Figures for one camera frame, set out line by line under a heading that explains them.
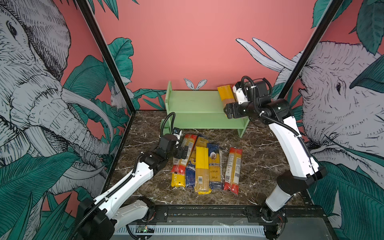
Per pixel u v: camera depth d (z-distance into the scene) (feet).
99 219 1.22
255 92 1.56
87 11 2.30
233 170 2.84
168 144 1.88
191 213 2.46
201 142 3.21
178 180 2.70
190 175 2.75
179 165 2.79
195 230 2.30
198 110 2.91
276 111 1.41
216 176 2.67
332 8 2.27
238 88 1.93
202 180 2.60
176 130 2.25
